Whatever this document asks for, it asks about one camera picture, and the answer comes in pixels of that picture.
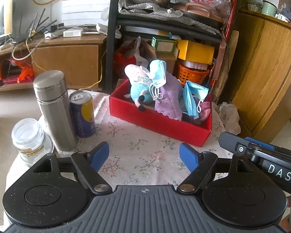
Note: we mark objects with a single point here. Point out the brown clay pot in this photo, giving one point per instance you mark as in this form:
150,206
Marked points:
200,13

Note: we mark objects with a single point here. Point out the red plastic bag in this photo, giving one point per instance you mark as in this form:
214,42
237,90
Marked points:
122,57

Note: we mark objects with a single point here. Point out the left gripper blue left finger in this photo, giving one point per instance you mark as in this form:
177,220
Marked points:
87,165

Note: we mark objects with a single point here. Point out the floral tablecloth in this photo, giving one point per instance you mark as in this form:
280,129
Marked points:
137,156

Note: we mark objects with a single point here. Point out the black metal shelf rack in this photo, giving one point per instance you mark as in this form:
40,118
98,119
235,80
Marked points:
182,27

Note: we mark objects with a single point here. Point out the green white box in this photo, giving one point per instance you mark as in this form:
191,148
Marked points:
162,45

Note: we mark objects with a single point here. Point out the blue yellow drink can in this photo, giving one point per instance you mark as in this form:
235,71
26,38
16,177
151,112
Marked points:
82,113

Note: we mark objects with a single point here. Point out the purple fluffy towel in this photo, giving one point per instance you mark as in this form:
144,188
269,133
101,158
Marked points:
169,104

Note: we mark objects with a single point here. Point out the red cardboard box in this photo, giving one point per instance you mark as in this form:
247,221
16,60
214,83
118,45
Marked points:
125,109

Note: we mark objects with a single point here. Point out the orange plastic basket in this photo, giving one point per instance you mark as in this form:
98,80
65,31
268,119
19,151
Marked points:
184,74

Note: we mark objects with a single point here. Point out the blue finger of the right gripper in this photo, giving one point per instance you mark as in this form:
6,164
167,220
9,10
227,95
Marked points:
260,143
239,146

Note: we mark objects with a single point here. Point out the yellow box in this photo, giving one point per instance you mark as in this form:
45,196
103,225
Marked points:
195,52

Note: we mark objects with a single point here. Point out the stainless steel thermos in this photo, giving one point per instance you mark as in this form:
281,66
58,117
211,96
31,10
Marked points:
52,97

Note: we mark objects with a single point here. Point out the pink fluffy cloth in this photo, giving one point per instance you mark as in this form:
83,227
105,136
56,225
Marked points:
205,110

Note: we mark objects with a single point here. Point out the pink plastic bag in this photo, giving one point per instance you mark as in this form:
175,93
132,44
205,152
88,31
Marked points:
220,8

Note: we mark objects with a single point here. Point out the blue plush toy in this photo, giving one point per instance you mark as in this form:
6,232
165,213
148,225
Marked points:
140,86

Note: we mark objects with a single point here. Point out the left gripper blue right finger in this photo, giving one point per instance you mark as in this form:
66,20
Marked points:
201,167

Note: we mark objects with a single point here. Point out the Moccona glass jar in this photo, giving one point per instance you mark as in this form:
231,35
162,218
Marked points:
31,140

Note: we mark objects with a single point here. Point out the white power adapter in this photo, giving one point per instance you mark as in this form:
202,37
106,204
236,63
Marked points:
73,32

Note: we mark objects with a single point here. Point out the wooden cabinet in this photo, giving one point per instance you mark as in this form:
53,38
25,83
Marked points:
259,82

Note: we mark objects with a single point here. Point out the wooden tv stand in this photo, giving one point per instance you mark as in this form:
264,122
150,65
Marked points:
81,59

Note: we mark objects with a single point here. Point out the white plastic bag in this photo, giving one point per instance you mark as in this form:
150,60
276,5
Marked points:
229,117

